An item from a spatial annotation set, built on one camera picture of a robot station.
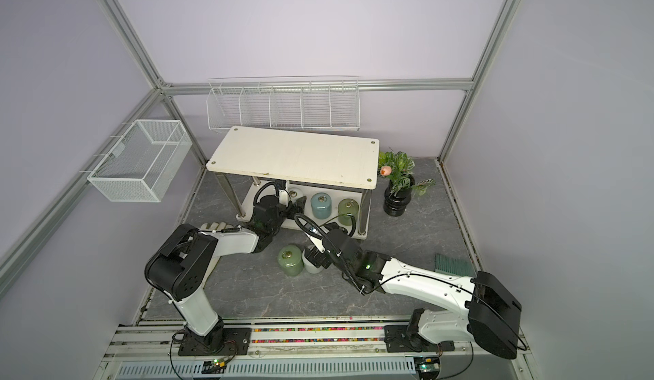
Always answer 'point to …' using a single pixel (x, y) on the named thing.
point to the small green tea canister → (347, 206)
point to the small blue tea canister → (321, 205)
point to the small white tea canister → (295, 193)
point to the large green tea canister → (290, 260)
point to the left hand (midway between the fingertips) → (297, 196)
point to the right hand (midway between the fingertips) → (317, 233)
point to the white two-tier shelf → (328, 177)
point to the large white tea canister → (308, 266)
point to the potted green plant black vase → (398, 166)
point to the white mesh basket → (142, 159)
